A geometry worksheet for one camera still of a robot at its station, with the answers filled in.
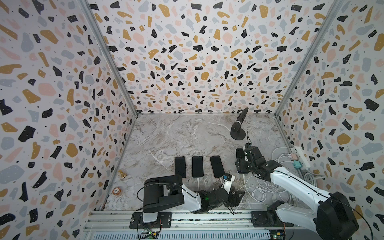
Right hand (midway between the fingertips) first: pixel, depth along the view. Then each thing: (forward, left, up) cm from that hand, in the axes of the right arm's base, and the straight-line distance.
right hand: (241, 162), depth 87 cm
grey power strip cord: (-5, -41, -9) cm, 43 cm away
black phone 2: (0, +26, -8) cm, 27 cm away
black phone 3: (+1, +14, -7) cm, 16 cm away
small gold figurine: (-7, +69, -4) cm, 70 cm away
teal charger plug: (+4, -36, -7) cm, 37 cm away
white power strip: (+3, -41, -6) cm, 41 cm away
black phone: (0, +37, -7) cm, 37 cm away
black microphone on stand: (+27, -2, -6) cm, 27 cm away
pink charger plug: (+9, -37, -8) cm, 39 cm away
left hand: (-17, +1, 0) cm, 17 cm away
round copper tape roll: (-17, +68, -2) cm, 70 cm away
